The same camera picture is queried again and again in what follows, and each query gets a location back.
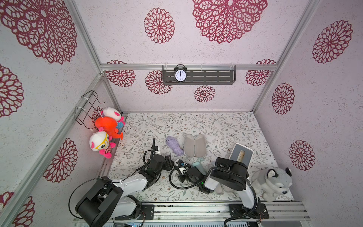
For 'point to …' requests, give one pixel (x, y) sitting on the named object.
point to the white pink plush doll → (113, 113)
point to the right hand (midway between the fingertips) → (174, 166)
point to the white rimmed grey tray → (248, 155)
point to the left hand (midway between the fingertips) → (168, 158)
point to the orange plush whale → (108, 125)
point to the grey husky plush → (269, 184)
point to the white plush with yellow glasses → (99, 141)
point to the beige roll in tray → (241, 156)
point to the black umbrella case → (168, 163)
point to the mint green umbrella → (200, 167)
